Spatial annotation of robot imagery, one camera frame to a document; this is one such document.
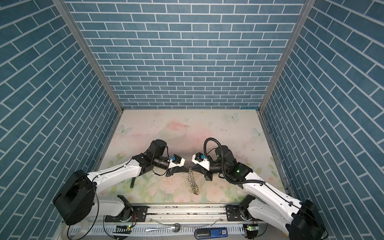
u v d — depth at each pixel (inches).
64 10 27.8
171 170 26.7
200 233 25.3
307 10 28.4
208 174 25.0
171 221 29.0
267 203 19.2
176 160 24.8
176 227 27.0
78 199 16.4
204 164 24.8
